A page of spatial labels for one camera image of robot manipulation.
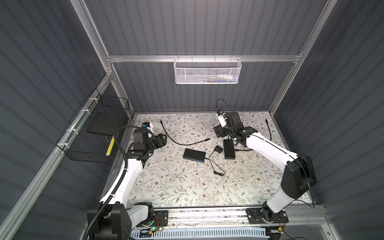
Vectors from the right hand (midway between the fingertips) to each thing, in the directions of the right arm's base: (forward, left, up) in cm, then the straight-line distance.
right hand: (223, 125), depth 87 cm
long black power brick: (-6, -6, -19) cm, 21 cm away
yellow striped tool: (-22, +56, +9) cm, 61 cm away
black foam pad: (-8, +62, +12) cm, 64 cm away
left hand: (-9, +35, 0) cm, 36 cm away
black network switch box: (-10, +17, -18) cm, 27 cm away
